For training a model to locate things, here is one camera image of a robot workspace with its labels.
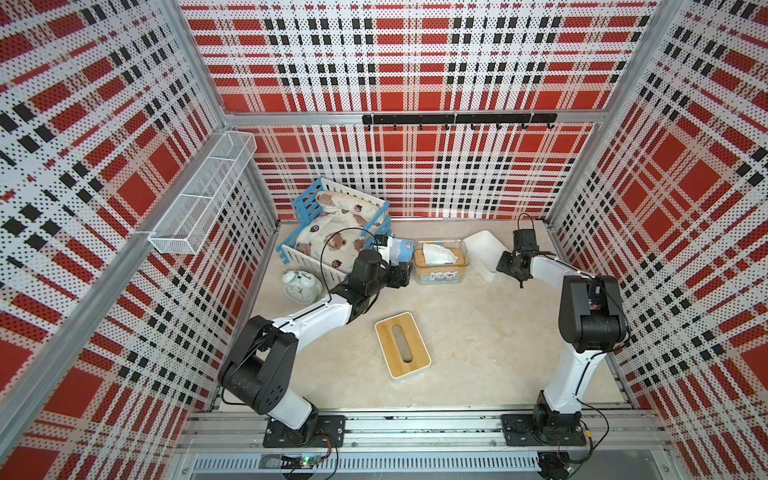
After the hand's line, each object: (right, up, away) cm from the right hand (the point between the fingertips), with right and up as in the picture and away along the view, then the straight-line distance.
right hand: (509, 262), depth 101 cm
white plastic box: (-6, +5, +10) cm, 13 cm away
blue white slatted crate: (-72, +20, +4) cm, 75 cm away
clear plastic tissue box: (-24, -4, -3) cm, 25 cm away
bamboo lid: (-17, +3, 0) cm, 17 cm away
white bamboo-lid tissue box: (-37, -24, -16) cm, 47 cm away
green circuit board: (-62, -45, -32) cm, 83 cm away
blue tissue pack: (-38, +4, +3) cm, 38 cm away
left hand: (-36, +1, -13) cm, 38 cm away
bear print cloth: (-61, +10, +3) cm, 62 cm away
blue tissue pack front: (-26, +3, 0) cm, 26 cm away
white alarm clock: (-68, -7, -11) cm, 70 cm away
